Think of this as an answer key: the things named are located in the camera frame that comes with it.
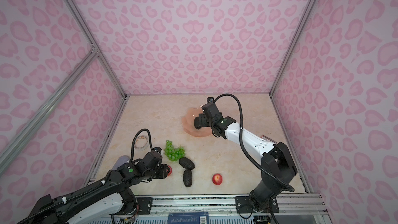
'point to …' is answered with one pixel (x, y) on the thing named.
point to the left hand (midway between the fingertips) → (168, 168)
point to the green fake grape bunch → (172, 153)
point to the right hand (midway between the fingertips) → (207, 115)
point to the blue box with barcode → (188, 218)
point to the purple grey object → (121, 160)
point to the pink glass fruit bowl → (188, 121)
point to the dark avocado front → (187, 178)
